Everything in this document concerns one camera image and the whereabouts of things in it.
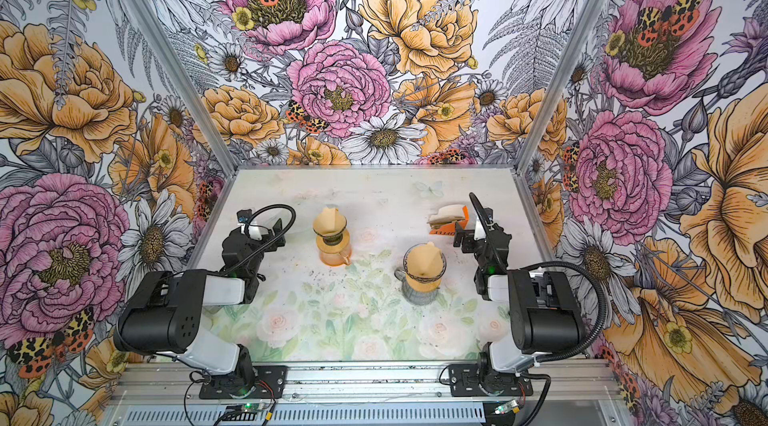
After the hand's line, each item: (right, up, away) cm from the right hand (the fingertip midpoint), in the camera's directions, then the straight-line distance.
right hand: (471, 229), depth 94 cm
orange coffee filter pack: (-6, +3, +8) cm, 10 cm away
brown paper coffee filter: (-16, -9, -12) cm, 22 cm away
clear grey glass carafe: (-18, -17, -11) cm, 27 cm away
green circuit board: (+3, -39, -22) cm, 45 cm away
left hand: (-63, 0, 0) cm, 63 cm away
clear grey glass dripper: (-16, -7, -14) cm, 23 cm away
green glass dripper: (-41, -2, -5) cm, 42 cm away
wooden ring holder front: (-16, -13, -14) cm, 25 cm away
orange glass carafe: (-42, -9, 0) cm, 43 cm away
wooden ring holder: (-41, -5, -5) cm, 42 cm away
